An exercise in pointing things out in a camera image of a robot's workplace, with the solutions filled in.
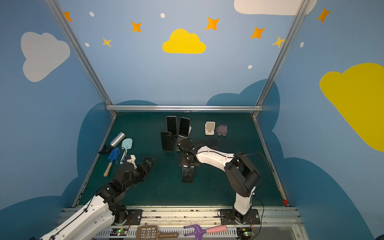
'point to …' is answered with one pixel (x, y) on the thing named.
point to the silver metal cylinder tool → (117, 140)
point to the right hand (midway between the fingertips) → (187, 161)
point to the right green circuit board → (244, 233)
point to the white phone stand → (209, 128)
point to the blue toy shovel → (114, 155)
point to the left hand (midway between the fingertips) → (156, 164)
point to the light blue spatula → (126, 144)
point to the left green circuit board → (118, 232)
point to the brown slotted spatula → (151, 232)
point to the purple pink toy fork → (200, 231)
